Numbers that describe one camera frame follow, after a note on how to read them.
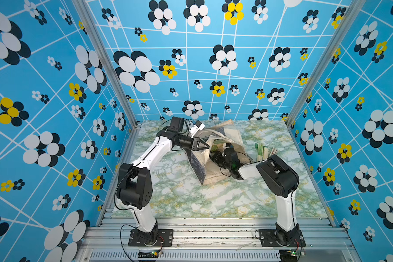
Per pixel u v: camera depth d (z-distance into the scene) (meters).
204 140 0.79
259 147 1.05
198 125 0.75
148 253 0.71
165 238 0.74
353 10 0.68
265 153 1.03
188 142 0.73
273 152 1.02
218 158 0.89
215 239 0.75
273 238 0.72
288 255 0.70
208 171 0.93
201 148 0.79
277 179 0.54
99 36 0.78
